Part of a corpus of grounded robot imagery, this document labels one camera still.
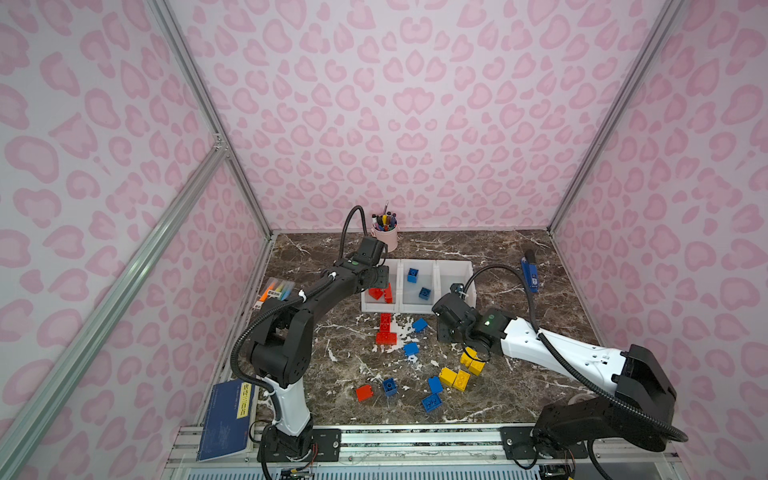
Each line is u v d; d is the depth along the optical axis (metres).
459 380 0.83
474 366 0.83
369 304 0.95
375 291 1.00
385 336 0.90
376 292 1.00
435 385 0.82
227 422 0.76
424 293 0.99
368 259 0.73
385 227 1.07
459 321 0.61
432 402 0.80
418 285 1.04
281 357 0.48
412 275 1.03
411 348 0.90
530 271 1.03
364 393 0.82
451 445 0.75
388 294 1.01
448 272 1.05
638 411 0.38
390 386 0.80
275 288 1.02
